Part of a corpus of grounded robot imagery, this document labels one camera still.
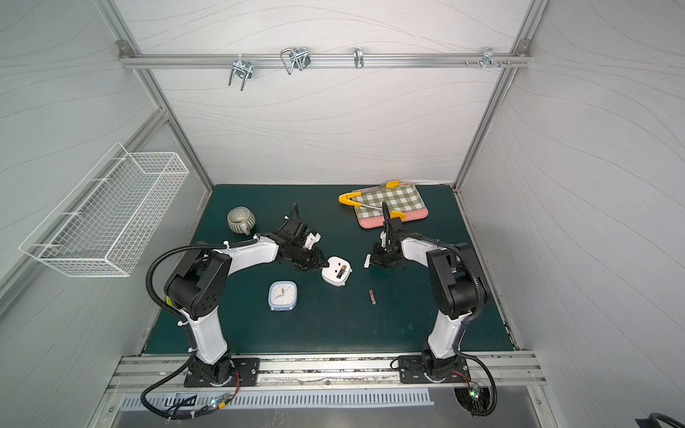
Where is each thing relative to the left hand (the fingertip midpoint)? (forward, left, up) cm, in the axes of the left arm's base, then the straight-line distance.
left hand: (328, 267), depth 91 cm
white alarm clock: (-1, -4, 0) cm, 4 cm away
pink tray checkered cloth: (+36, -31, -3) cm, 47 cm away
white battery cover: (+4, -14, -3) cm, 15 cm away
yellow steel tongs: (+33, -5, 0) cm, 34 cm away
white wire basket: (-3, +56, +28) cm, 63 cm away
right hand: (+6, -16, -3) cm, 17 cm away
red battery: (-9, -16, -3) cm, 18 cm away
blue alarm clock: (-10, +14, -1) cm, 18 cm away
